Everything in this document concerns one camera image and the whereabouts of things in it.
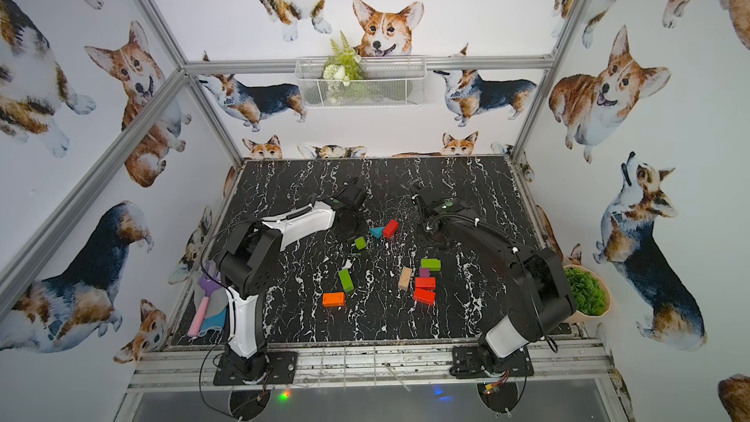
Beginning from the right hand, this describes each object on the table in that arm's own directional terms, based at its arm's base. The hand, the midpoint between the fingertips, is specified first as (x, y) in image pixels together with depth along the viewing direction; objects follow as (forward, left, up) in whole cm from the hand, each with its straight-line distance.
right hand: (425, 241), depth 86 cm
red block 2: (-9, 0, -8) cm, 12 cm away
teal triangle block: (+8, +15, -7) cm, 19 cm away
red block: (+10, +11, -9) cm, 17 cm away
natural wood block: (-7, +6, -8) cm, 12 cm away
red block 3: (-13, +1, -8) cm, 16 cm away
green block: (+3, +20, -6) cm, 21 cm away
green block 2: (-9, +24, -7) cm, 26 cm away
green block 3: (-4, -3, -8) cm, 9 cm away
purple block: (-6, 0, -8) cm, 10 cm away
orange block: (-14, +27, -8) cm, 31 cm away
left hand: (+8, +18, -6) cm, 21 cm away
